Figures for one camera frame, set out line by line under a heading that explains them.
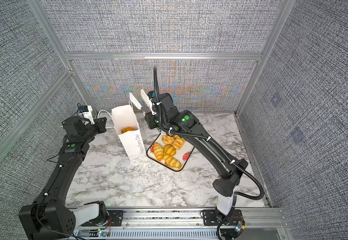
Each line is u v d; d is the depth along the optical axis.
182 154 0.95
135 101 0.66
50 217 0.39
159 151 0.93
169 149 0.93
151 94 0.58
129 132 0.76
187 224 0.73
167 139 1.00
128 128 1.01
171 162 0.90
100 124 0.67
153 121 0.59
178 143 0.97
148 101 0.60
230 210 0.60
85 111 0.65
